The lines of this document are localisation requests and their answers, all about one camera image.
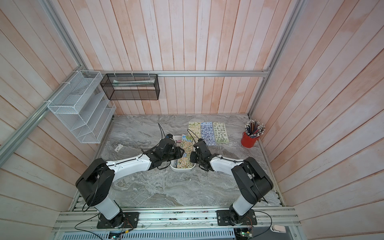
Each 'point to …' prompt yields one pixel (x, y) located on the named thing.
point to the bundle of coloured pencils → (254, 129)
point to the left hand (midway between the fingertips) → (183, 153)
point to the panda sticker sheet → (187, 143)
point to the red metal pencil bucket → (247, 141)
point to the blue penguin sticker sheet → (207, 133)
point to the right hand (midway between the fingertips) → (191, 155)
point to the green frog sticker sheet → (221, 134)
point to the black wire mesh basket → (131, 86)
